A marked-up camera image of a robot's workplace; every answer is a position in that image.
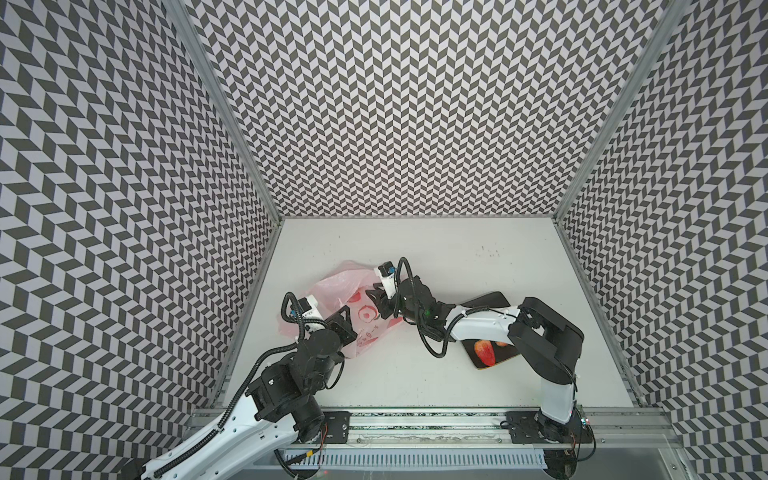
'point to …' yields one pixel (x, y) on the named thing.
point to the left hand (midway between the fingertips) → (352, 310)
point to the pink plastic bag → (348, 285)
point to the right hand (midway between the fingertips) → (369, 297)
